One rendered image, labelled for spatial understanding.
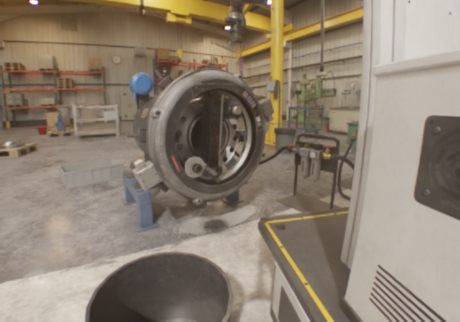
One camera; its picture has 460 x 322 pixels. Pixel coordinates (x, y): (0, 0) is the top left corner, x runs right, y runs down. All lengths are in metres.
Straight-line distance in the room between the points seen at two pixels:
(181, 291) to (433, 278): 0.60
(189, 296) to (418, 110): 0.71
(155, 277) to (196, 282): 0.12
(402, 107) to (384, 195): 0.15
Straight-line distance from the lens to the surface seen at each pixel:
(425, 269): 0.42
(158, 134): 1.07
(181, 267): 0.69
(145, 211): 1.52
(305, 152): 1.76
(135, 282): 0.70
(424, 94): 0.39
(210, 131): 1.16
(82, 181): 2.62
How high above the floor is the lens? 0.76
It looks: 10 degrees down
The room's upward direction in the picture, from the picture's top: straight up
